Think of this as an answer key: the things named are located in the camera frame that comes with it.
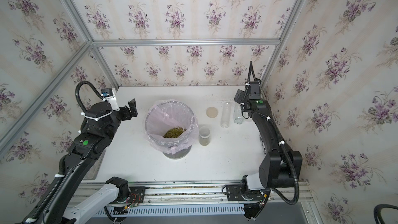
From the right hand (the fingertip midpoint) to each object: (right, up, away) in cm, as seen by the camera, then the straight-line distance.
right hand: (249, 97), depth 84 cm
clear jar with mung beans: (-10, -11, +19) cm, 24 cm away
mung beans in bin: (-43, -21, +8) cm, 49 cm away
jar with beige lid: (-2, -12, +17) cm, 21 cm away
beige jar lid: (-19, -10, +21) cm, 30 cm away
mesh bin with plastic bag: (-45, -18, +9) cm, 49 cm away
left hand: (-61, -3, -16) cm, 64 cm away
